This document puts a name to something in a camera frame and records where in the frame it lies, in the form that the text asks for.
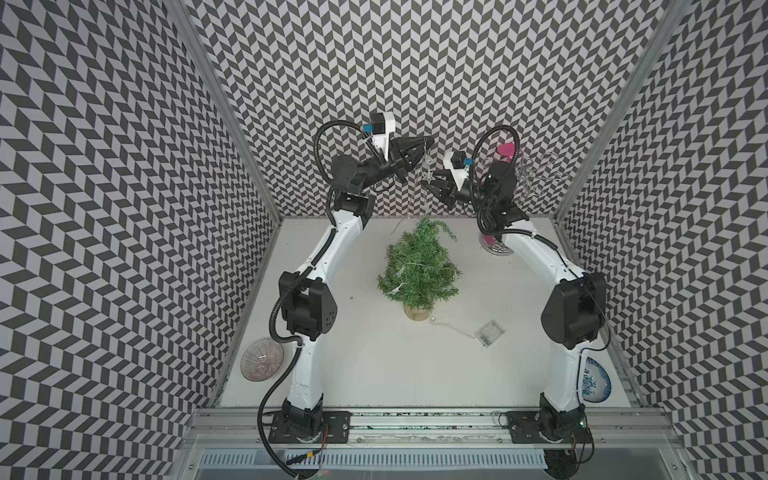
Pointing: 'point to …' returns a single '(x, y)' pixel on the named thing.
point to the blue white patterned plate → (596, 385)
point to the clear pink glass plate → (261, 359)
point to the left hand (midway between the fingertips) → (435, 140)
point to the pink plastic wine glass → (508, 150)
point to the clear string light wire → (431, 259)
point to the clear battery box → (489, 333)
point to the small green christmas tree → (419, 268)
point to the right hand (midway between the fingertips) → (425, 178)
